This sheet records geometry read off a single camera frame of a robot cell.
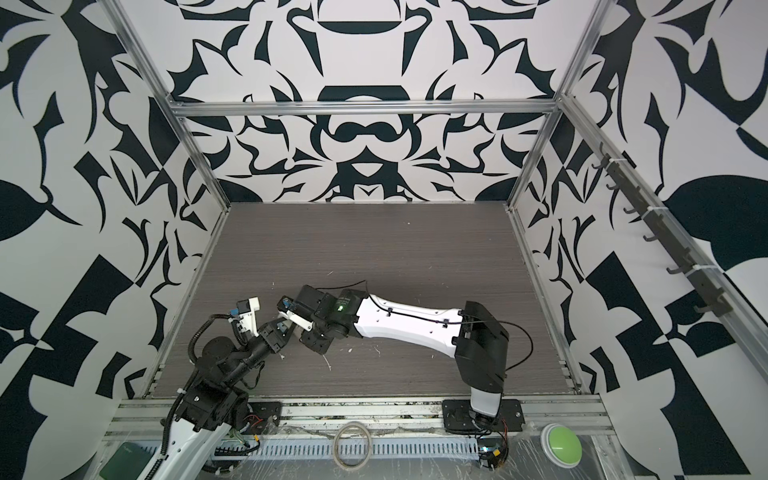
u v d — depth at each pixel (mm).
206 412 581
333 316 540
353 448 712
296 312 588
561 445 699
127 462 684
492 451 709
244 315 696
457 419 743
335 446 700
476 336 496
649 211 586
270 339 673
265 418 732
